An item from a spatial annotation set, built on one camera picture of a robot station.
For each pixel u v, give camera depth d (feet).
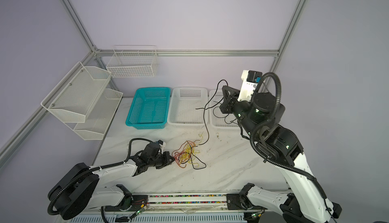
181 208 2.40
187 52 3.05
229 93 1.65
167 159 2.51
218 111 3.57
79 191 1.36
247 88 1.35
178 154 2.89
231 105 1.43
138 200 2.42
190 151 3.03
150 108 3.76
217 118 3.51
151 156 2.27
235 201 2.40
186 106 3.77
